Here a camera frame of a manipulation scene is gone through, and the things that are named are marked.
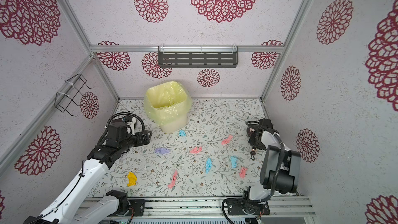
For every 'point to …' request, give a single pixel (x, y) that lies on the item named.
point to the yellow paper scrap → (132, 179)
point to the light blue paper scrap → (182, 133)
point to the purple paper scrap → (161, 150)
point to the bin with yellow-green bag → (167, 103)
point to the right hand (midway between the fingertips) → (256, 141)
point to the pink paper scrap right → (242, 173)
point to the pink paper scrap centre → (196, 150)
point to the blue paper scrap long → (209, 165)
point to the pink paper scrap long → (171, 185)
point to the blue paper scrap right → (234, 161)
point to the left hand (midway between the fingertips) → (144, 137)
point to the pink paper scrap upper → (226, 141)
